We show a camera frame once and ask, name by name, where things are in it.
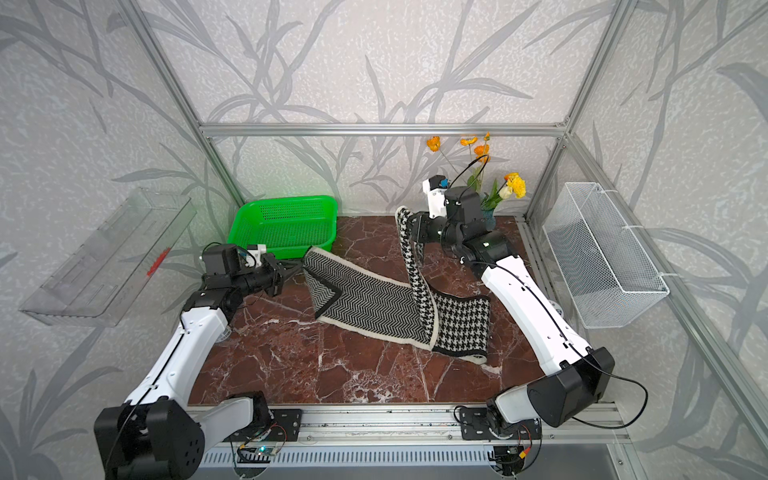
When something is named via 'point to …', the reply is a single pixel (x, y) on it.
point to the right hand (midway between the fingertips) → (406, 217)
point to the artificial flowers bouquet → (513, 186)
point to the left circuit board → (266, 450)
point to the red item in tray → (158, 262)
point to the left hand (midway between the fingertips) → (302, 263)
